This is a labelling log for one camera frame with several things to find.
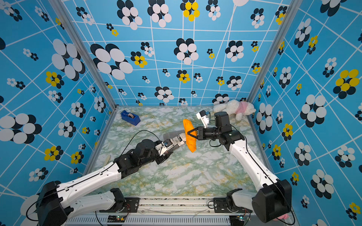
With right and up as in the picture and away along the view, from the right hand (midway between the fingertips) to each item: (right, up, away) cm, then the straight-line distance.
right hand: (191, 133), depth 73 cm
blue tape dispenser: (-45, +8, +32) cm, 56 cm away
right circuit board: (+23, -44, -3) cm, 49 cm away
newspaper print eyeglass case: (-6, -3, +1) cm, 7 cm away
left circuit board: (-39, -45, 0) cm, 59 cm away
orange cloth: (0, -4, -3) cm, 5 cm away
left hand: (-11, -7, +3) cm, 13 cm away
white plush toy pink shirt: (+38, +15, +33) cm, 52 cm away
